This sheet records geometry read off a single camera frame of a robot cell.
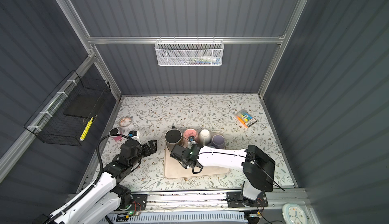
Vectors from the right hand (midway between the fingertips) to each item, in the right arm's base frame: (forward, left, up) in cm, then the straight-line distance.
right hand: (190, 161), depth 82 cm
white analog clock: (-23, -47, -3) cm, 53 cm away
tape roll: (+30, +47, -4) cm, 56 cm away
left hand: (+8, +22, +6) cm, 24 cm away
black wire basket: (+11, +59, +26) cm, 66 cm away
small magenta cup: (+16, +47, -2) cm, 50 cm away
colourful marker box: (+32, -37, -5) cm, 50 cm away
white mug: (+13, -8, +4) cm, 15 cm away
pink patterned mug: (+15, +2, +6) cm, 16 cm away
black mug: (+13, +10, +4) cm, 17 cm away
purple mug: (+10, -16, +3) cm, 19 cm away
